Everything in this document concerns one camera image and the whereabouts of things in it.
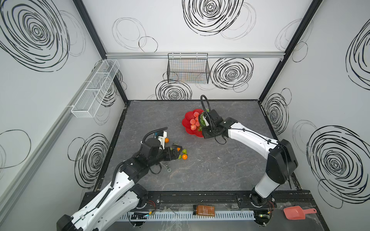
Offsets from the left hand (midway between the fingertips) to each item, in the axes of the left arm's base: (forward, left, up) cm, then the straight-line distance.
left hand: (176, 148), depth 73 cm
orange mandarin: (+14, +8, -17) cm, 23 cm away
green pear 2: (-6, -2, +3) cm, 7 cm away
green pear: (+7, -4, -17) cm, 19 cm away
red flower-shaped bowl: (+28, -4, -14) cm, 31 cm away
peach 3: (+24, -9, -15) cm, 30 cm away
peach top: (+27, -9, -11) cm, 30 cm away
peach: (+30, -12, -12) cm, 34 cm away
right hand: (+14, -16, -5) cm, 22 cm away
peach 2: (+27, -13, -14) cm, 33 cm away
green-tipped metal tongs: (-4, +5, -18) cm, 19 cm away
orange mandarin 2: (+2, -4, -16) cm, 16 cm away
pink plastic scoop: (-24, -60, -16) cm, 67 cm away
